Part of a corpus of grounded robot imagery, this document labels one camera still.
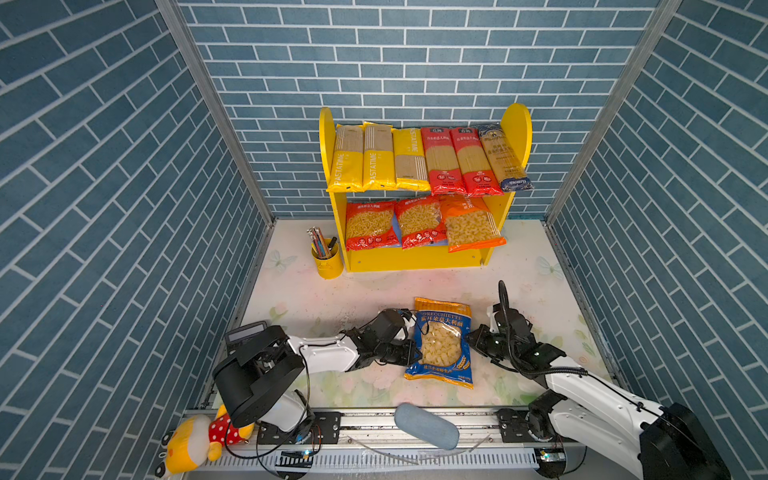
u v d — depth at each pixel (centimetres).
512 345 65
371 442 73
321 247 96
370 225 94
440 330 87
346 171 73
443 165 75
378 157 77
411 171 74
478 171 73
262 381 43
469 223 96
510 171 72
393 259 108
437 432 71
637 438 42
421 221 96
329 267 97
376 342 67
